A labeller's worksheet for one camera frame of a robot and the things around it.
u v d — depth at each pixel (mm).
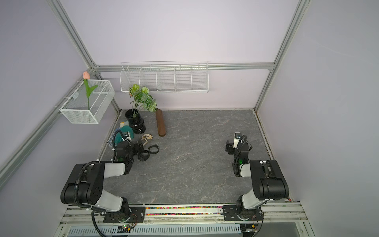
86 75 826
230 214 733
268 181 445
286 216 748
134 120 977
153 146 997
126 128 1095
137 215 735
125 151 722
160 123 1032
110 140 1022
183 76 1074
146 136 1034
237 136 807
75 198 418
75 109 768
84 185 456
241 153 706
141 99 890
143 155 918
